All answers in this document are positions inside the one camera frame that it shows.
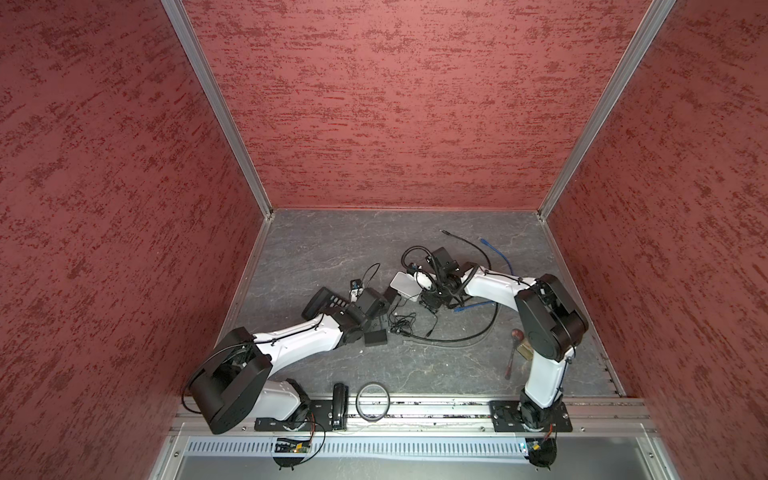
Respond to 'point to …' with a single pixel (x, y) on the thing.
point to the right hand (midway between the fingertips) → (427, 297)
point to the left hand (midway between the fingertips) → (370, 322)
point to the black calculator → (324, 301)
